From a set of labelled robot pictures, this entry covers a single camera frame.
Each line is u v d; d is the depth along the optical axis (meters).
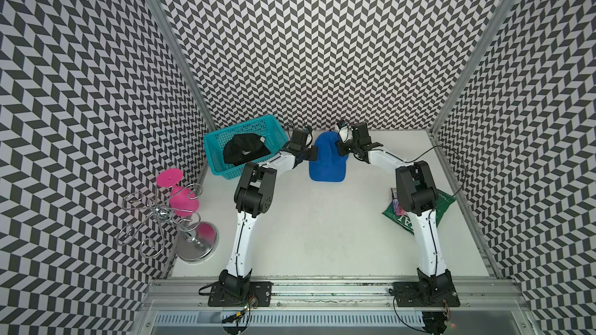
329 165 1.02
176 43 0.87
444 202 0.91
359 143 0.85
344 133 0.96
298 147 0.87
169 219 0.63
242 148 1.09
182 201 0.77
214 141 1.08
